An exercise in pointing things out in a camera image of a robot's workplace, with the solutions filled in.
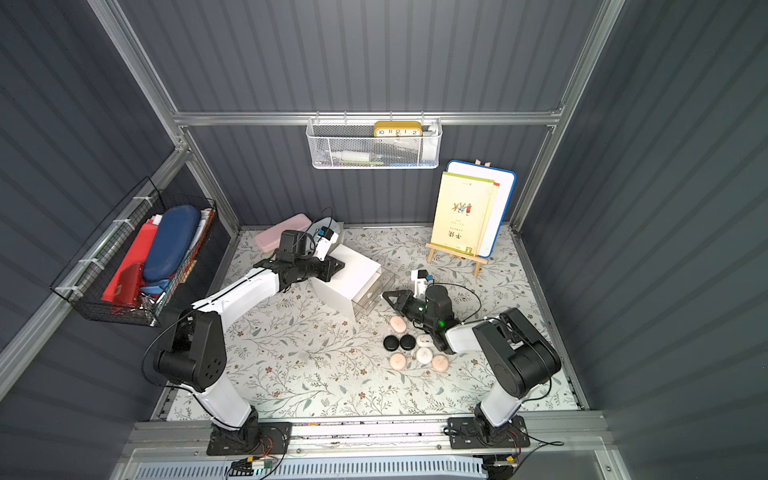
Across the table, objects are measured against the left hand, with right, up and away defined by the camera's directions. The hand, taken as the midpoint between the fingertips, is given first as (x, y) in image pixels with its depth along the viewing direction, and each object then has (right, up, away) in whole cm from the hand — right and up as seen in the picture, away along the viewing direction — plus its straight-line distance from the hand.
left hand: (345, 265), depth 90 cm
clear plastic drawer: (+7, -10, +3) cm, 13 cm away
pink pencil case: (-28, +8, +12) cm, 32 cm away
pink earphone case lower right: (+28, -28, -5) cm, 40 cm away
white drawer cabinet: (+4, -2, -1) cm, 5 cm away
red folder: (-45, -4, -25) cm, 51 cm away
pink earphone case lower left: (+16, -27, -5) cm, 32 cm away
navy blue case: (-41, +9, -15) cm, 45 cm away
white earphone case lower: (+24, -26, -4) cm, 35 cm away
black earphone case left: (+14, -23, -2) cm, 27 cm away
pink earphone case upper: (+16, -18, +1) cm, 24 cm away
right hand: (+14, -8, -4) cm, 16 cm away
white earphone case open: (+24, -22, -1) cm, 33 cm away
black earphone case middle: (+19, -23, -1) cm, 30 cm away
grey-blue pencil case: (-9, +15, +16) cm, 23 cm away
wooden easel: (+44, +1, +12) cm, 46 cm away
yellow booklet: (+37, +17, +4) cm, 41 cm away
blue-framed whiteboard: (+49, +26, -1) cm, 55 cm away
